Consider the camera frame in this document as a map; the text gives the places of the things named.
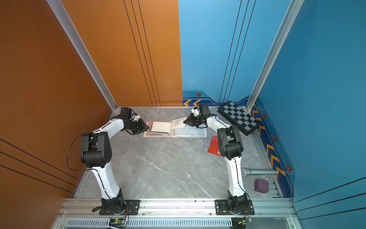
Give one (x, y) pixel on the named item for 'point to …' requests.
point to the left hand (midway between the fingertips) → (149, 125)
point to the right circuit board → (245, 221)
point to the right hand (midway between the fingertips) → (184, 121)
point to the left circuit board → (117, 223)
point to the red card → (214, 147)
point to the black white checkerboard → (238, 118)
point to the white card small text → (178, 123)
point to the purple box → (261, 186)
